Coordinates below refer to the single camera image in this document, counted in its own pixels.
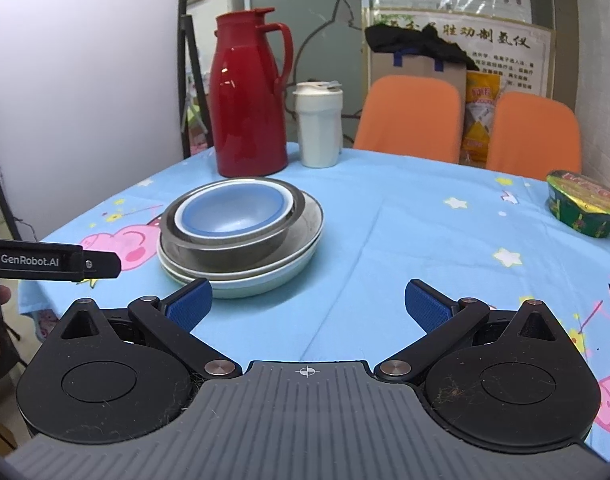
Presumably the white plate with dark rim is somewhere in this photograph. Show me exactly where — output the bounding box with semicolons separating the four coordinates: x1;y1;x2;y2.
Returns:
157;192;323;281

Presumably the white poster with Chinese text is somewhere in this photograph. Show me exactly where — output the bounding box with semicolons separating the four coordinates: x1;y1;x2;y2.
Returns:
363;9;555;98

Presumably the left orange chair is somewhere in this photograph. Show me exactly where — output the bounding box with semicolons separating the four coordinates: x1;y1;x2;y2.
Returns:
354;75;462;164

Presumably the blue translucent plastic bowl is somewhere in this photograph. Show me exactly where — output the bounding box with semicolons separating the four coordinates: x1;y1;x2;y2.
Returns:
180;182;286;235

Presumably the red thermos jug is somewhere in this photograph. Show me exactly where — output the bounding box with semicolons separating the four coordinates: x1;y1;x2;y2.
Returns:
208;8;294;178

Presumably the yellow snack bag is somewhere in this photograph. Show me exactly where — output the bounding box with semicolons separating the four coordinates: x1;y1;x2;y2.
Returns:
460;72;501;167

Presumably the white tumbler cup with lid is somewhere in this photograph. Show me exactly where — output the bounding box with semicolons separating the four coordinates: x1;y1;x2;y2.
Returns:
293;80;343;169

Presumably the white ceramic bowl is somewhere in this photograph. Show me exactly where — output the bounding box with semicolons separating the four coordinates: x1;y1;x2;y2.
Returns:
172;179;298;241

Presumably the white reflector panel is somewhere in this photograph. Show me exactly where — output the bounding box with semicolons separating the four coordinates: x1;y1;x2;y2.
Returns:
0;0;184;240

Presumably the black metal stand frame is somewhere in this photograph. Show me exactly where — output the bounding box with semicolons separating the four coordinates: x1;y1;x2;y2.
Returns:
177;0;214;158

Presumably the orange chair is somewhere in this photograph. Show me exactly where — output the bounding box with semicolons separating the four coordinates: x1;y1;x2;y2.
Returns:
486;91;582;181
354;75;462;164

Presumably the blue cartoon tablecloth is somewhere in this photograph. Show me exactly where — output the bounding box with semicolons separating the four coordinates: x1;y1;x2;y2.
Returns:
18;140;610;463

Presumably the instant noodle bowl green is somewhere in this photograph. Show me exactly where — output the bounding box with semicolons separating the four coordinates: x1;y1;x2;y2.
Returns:
546;170;610;238

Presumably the right orange chair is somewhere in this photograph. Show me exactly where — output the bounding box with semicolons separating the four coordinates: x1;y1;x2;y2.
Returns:
486;91;582;181

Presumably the brown cardboard box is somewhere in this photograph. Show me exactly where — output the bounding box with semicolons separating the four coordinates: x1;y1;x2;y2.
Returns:
369;53;468;96

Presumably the stainless steel bowl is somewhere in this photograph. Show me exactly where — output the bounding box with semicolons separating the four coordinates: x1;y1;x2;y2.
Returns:
160;178;305;272

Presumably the black cloth on box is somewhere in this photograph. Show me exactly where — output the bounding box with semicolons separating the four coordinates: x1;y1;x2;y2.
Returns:
364;24;480;72

